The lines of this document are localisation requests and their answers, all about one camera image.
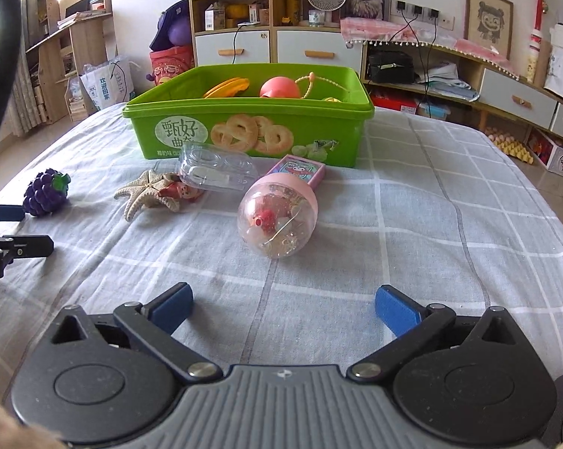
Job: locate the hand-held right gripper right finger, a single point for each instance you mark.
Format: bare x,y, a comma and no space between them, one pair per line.
396,311

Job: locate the green plastic box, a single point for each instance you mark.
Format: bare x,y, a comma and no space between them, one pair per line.
146,131

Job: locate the pink tasselled cloth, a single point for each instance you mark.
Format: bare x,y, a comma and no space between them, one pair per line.
379,30

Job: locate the white patterned box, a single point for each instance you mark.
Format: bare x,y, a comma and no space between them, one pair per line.
555,154

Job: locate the wooden shelf cabinet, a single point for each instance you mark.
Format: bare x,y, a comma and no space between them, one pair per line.
274,9

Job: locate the red round bag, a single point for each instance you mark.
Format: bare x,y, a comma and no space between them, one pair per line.
169,65

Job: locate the purple toy grapes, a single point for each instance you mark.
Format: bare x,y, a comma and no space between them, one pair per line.
45,194

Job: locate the small white carton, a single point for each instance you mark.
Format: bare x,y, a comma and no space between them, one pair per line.
213,18

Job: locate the yellow canister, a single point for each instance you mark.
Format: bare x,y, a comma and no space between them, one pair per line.
293,9

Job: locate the glass cup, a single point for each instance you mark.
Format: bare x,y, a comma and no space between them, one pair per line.
316,18

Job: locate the black bag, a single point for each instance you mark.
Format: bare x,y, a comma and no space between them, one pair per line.
390,68

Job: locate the beige fuzzy cloth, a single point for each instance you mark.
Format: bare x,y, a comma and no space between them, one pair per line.
0,428

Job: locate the small red figurine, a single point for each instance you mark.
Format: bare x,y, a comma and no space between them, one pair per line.
178,191

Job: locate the yellow round object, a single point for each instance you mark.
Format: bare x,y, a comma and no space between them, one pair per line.
237,11

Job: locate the clear plastic case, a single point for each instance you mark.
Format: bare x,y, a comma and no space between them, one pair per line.
216,168

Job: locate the purple cushion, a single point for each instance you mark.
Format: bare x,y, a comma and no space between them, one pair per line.
171,25

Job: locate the white paper bag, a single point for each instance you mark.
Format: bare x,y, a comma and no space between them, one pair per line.
106,86

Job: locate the beige starfish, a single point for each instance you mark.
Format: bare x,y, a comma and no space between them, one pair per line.
143,194

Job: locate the red and white ornament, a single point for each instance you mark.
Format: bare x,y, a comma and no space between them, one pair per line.
535,56

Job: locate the yellow egg tray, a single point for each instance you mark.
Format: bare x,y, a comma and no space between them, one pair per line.
511,145

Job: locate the grey checked blanket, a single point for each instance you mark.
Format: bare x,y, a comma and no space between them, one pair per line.
426,243

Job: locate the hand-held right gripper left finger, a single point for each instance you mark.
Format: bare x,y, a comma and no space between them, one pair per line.
169,309

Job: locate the clear pink capsule ball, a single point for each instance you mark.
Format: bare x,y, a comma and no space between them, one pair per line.
272,215

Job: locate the folded clothes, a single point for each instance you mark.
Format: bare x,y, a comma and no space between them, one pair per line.
445,82

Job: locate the framed cartoon picture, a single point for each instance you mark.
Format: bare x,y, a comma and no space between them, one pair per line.
489,21

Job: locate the wooden curved sideboard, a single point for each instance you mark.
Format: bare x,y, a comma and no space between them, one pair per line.
468,63

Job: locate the pink card box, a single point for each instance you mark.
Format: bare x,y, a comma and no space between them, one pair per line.
300,168

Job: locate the wooden bookshelf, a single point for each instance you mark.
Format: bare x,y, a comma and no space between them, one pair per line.
80,56

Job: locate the clear storage box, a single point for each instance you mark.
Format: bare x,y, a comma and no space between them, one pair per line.
433,110

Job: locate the red cardboard box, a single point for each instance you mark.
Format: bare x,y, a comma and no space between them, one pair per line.
394,100

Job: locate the wall power outlets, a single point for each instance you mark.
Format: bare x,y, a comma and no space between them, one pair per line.
422,11

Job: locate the orange toy fruit slice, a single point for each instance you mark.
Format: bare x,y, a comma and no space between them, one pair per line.
227,86

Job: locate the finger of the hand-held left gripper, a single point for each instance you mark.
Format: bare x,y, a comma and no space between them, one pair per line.
24,246
3,213

